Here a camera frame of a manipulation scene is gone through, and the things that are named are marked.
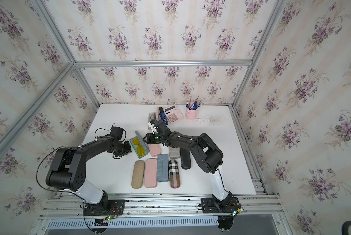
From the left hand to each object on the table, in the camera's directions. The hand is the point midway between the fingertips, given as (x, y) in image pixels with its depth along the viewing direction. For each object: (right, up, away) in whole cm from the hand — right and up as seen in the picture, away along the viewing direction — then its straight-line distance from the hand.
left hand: (131, 151), depth 93 cm
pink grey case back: (+12, +24, +18) cm, 32 cm away
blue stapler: (+19, +24, +16) cm, 35 cm away
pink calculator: (+27, +25, +18) cm, 41 cm away
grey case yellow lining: (+8, +6, -3) cm, 10 cm away
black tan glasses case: (+35, -3, -5) cm, 35 cm away
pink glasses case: (+15, -13, -13) cm, 24 cm away
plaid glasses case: (+28, -10, -12) cm, 32 cm away
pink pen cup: (+40, +25, +15) cm, 49 cm away
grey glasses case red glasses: (+28, 0, -3) cm, 28 cm away
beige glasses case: (+8, -10, -12) cm, 18 cm away
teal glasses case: (+21, -7, -9) cm, 25 cm away
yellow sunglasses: (+6, +2, +1) cm, 6 cm away
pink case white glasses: (+16, +2, -2) cm, 16 cm away
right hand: (+11, +8, -2) cm, 14 cm away
